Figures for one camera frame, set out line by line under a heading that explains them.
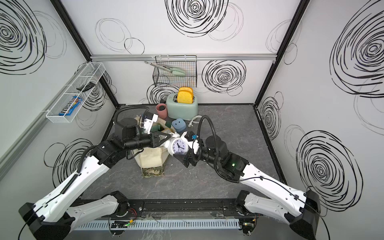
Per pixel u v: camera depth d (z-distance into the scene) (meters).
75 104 0.72
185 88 0.99
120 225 0.72
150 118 0.61
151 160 0.77
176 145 0.64
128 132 0.50
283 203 0.41
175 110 1.03
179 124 1.05
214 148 0.49
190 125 1.05
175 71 0.92
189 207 0.76
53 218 0.39
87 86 0.79
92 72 0.91
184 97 0.99
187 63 0.94
